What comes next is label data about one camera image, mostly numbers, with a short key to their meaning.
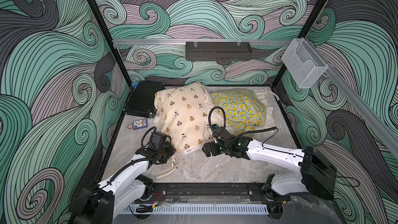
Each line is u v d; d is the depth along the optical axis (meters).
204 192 0.74
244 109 0.92
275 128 0.54
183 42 0.94
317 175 0.41
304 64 0.78
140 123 0.98
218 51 0.99
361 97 0.60
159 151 0.65
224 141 0.61
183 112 0.91
